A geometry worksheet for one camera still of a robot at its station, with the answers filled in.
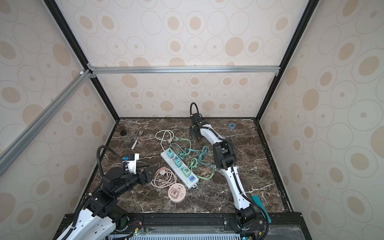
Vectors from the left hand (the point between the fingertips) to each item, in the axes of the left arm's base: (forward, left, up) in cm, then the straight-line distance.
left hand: (157, 167), depth 71 cm
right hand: (+37, -18, -20) cm, 46 cm away
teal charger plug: (+15, -3, -14) cm, 21 cm away
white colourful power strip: (+8, -8, -16) cm, 20 cm away
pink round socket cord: (+3, +1, -20) cm, 21 cm away
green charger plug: (+3, -13, -13) cm, 19 cm away
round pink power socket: (-6, -11, -17) cm, 21 cm away
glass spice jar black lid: (+28, +29, -13) cm, 42 cm away
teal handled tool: (-10, -52, -21) cm, 57 cm away
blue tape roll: (+45, -47, -22) cm, 68 cm away
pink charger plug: (-9, -7, -13) cm, 18 cm away
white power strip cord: (+34, +3, -20) cm, 40 cm away
